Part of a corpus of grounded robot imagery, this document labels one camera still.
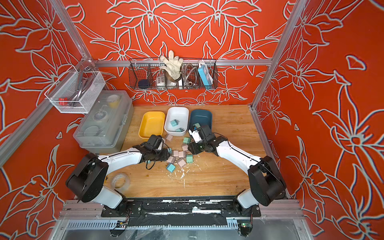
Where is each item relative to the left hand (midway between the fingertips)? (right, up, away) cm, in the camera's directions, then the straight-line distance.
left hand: (168, 154), depth 91 cm
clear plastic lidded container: (-38, +18, -3) cm, 42 cm away
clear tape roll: (-25, -13, -9) cm, 30 cm away
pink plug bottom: (+9, -4, -3) cm, 10 cm away
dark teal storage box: (+24, +24, +20) cm, 39 cm away
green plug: (+13, -2, -1) cm, 14 cm away
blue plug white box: (+2, +20, +16) cm, 25 cm away
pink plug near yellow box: (0, +10, +7) cm, 12 cm away
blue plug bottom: (+3, -6, -5) cm, 9 cm away
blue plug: (+6, +14, +12) cm, 20 cm away
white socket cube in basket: (-5, +46, +2) cm, 46 cm away
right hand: (+13, +6, -6) cm, 16 cm away
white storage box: (+6, +26, +23) cm, 35 cm away
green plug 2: (+19, +18, +16) cm, 30 cm away
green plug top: (+12, +8, +7) cm, 16 cm away
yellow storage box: (-14, +19, +18) cm, 30 cm away
